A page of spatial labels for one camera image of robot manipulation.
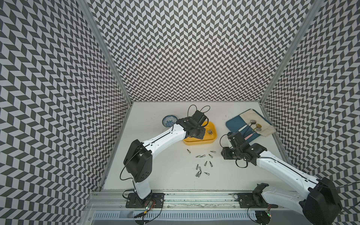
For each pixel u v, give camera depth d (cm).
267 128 98
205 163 86
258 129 99
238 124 104
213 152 91
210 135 98
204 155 86
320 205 38
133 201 71
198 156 86
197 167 84
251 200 65
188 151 93
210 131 100
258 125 103
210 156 90
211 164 86
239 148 60
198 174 82
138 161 45
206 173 83
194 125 62
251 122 104
